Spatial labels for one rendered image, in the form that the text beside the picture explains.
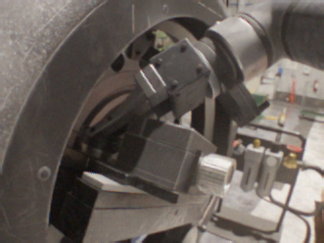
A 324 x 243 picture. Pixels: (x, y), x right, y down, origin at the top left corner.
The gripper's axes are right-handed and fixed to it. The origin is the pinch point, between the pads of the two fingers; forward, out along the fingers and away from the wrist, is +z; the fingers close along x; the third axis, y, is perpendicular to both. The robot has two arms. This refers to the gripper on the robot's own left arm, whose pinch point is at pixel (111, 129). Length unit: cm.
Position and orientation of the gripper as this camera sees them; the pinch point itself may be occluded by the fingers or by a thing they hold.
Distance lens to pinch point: 31.7
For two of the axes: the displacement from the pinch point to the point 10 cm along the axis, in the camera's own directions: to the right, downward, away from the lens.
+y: -5.3, -8.2, 2.2
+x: -0.9, -2.1, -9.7
